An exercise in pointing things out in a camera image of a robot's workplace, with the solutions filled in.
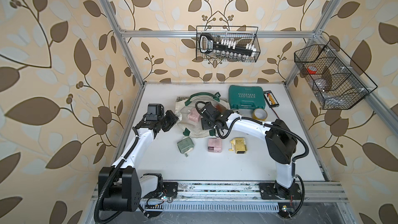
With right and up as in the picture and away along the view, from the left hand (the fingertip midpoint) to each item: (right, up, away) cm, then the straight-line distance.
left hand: (176, 115), depth 84 cm
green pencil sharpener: (+5, -17, +1) cm, 17 cm away
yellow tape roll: (+48, -3, +15) cm, 50 cm away
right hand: (+16, -5, +7) cm, 19 cm away
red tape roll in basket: (+72, +25, -3) cm, 76 cm away
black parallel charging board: (+62, +9, +24) cm, 67 cm away
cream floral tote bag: (+6, -4, +13) cm, 15 cm away
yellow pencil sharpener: (+34, -17, +1) cm, 38 cm away
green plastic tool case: (+44, +10, +22) cm, 50 cm away
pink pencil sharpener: (+21, -16, +1) cm, 27 cm away
